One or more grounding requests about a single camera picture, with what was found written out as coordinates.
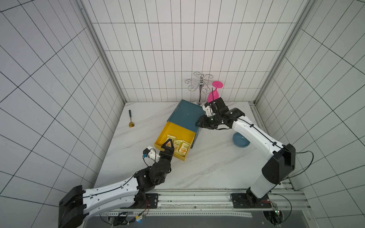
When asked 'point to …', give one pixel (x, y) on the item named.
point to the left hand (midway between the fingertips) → (171, 145)
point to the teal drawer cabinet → (186, 114)
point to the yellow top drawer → (180, 133)
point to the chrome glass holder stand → (202, 84)
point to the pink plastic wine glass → (214, 94)
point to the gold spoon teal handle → (131, 124)
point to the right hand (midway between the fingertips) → (193, 126)
